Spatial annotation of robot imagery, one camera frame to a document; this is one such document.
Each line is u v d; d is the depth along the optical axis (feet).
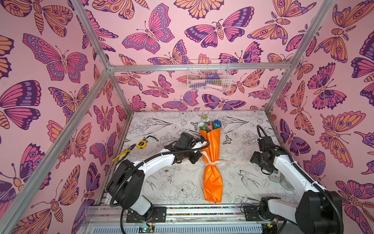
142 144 3.25
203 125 3.43
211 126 3.31
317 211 1.32
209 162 2.74
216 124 3.28
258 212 2.38
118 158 3.11
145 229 2.37
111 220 2.39
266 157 2.01
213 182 2.71
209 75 3.11
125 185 1.43
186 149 2.17
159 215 2.44
